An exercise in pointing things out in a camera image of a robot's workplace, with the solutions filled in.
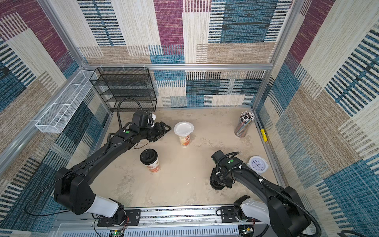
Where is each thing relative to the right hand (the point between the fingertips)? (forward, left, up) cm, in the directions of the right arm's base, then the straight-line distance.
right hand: (219, 183), depth 82 cm
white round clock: (+11, -25, 0) cm, 27 cm away
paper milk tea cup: (+6, +35, +8) cm, 36 cm away
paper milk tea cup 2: (+23, +19, +7) cm, 31 cm away
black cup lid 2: (-1, +2, -1) cm, 2 cm away
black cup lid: (+8, +36, +17) cm, 41 cm away
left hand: (+22, +26, +20) cm, 40 cm away
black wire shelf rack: (+62, +68, +22) cm, 95 cm away
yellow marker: (+35, -37, -5) cm, 51 cm away
